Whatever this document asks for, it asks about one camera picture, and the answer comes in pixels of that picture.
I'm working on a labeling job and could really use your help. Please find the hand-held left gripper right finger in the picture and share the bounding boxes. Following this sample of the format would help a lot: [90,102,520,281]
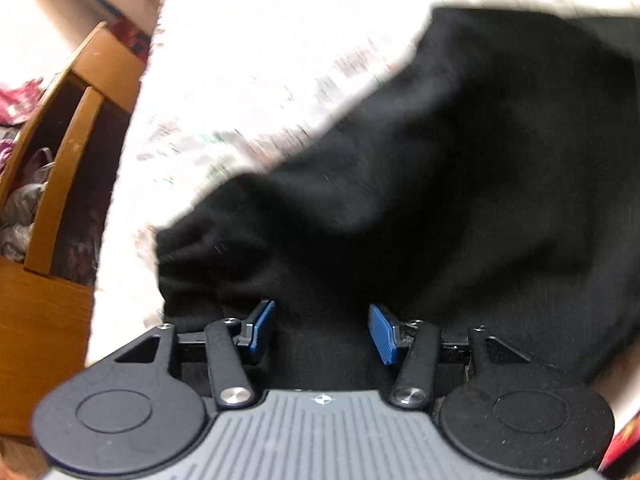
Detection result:
[367,303,534,409]

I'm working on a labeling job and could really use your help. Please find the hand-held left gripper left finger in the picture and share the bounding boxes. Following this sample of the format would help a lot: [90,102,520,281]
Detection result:
[114,299,277,408]

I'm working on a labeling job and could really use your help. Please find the black pants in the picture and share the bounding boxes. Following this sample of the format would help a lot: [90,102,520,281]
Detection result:
[155,5,640,396]

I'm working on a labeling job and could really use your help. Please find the wooden cabinet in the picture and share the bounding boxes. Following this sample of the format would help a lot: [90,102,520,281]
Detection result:
[0,21,143,438]

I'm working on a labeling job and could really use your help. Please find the white floral bed sheet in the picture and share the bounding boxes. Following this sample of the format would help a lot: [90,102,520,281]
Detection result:
[85,0,640,366]

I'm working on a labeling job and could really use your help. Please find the clothes on desk shelf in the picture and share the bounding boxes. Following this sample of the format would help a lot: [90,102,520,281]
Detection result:
[0,147,56,263]

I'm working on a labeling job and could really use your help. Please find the red patterned cloth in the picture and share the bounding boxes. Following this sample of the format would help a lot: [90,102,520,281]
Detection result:
[110,15,153,63]

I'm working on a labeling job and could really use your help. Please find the pink patterned cloth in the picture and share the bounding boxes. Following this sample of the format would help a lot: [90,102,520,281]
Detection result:
[0,77,48,126]

